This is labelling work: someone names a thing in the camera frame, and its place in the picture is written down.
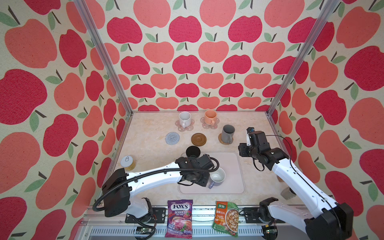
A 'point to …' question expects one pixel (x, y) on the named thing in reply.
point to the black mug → (193, 150)
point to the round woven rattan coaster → (220, 139)
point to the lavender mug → (217, 177)
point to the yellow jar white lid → (127, 162)
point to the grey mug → (227, 133)
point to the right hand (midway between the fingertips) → (246, 146)
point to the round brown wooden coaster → (198, 139)
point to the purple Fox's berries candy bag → (179, 219)
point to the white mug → (185, 117)
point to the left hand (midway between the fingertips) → (208, 182)
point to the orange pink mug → (210, 116)
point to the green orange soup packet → (226, 217)
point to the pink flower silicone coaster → (208, 126)
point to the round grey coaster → (172, 138)
